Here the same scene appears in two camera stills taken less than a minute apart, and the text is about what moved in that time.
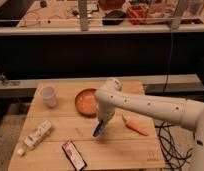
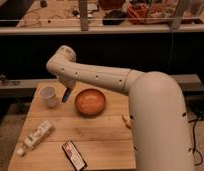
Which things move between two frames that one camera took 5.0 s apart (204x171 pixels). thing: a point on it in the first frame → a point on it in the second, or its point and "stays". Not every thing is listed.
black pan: [115, 17] stays
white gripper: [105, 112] → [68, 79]
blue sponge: [98, 128] → [66, 95]
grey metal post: [83, 15] stays
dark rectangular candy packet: [74, 155] stays
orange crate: [137, 14] stays
